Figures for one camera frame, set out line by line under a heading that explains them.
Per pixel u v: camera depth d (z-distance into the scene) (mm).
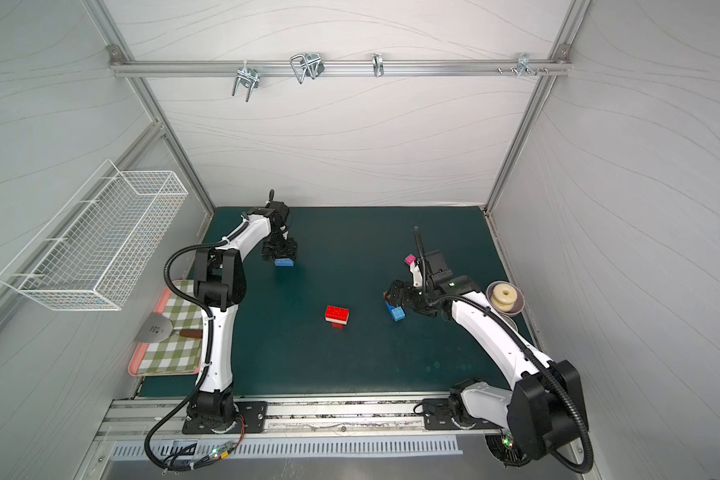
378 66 781
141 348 840
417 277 758
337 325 876
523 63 764
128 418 750
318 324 890
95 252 684
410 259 1034
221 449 689
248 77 796
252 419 734
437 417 733
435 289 615
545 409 396
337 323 868
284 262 1016
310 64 764
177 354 841
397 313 883
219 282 620
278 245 915
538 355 434
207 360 631
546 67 783
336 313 840
